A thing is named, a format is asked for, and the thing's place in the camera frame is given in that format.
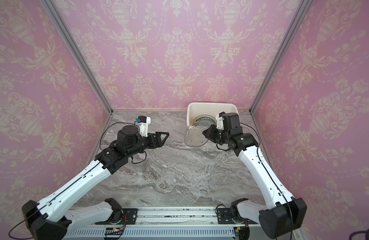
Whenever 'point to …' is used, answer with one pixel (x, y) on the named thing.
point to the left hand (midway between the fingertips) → (165, 136)
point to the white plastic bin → (194, 110)
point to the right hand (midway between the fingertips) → (203, 132)
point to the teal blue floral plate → (205, 120)
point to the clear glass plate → (193, 136)
